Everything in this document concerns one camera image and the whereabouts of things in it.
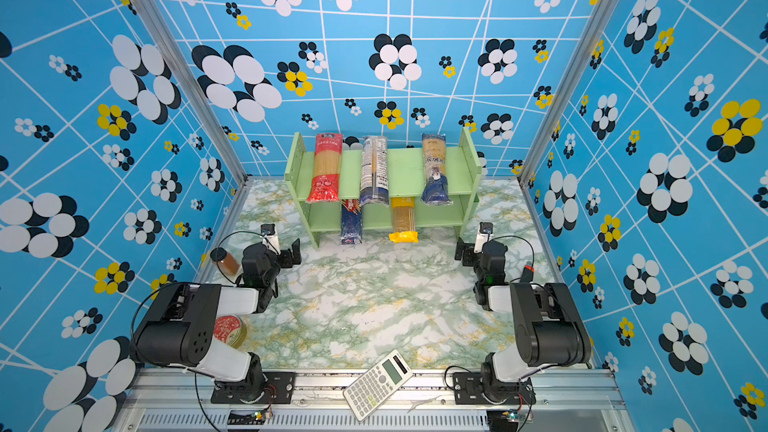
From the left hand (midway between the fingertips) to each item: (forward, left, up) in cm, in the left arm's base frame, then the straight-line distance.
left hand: (285, 238), depth 93 cm
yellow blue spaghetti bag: (0, -45, +23) cm, 51 cm away
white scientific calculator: (-40, -29, -6) cm, 50 cm away
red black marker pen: (-8, -77, -7) cm, 78 cm away
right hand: (0, -62, 0) cm, 62 cm away
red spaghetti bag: (+1, -17, +24) cm, 29 cm away
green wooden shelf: (+7, -38, +20) cm, 43 cm away
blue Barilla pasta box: (-1, -22, +8) cm, 24 cm away
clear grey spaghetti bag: (+7, -29, +23) cm, 38 cm away
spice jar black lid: (-7, +18, +2) cm, 19 cm away
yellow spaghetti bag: (+1, -37, +8) cm, 38 cm away
